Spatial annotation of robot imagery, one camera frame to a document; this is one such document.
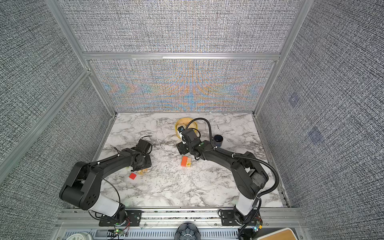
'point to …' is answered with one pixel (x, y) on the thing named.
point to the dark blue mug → (218, 140)
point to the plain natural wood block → (189, 162)
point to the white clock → (80, 236)
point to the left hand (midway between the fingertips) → (147, 165)
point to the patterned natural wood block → (141, 172)
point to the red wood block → (132, 176)
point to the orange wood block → (184, 161)
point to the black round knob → (187, 231)
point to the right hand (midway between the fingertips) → (183, 142)
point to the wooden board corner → (284, 234)
